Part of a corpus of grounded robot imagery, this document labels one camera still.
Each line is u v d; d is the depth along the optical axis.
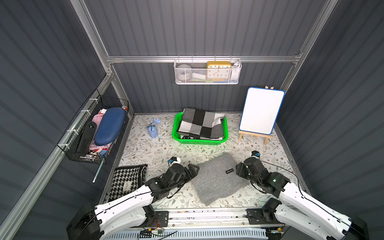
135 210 0.50
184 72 0.84
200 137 0.99
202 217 0.76
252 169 0.60
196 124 1.05
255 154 0.72
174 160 0.74
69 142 0.61
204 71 0.89
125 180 0.82
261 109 0.90
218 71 0.89
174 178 0.60
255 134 0.99
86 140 0.64
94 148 0.65
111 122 0.68
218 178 0.83
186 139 0.99
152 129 1.00
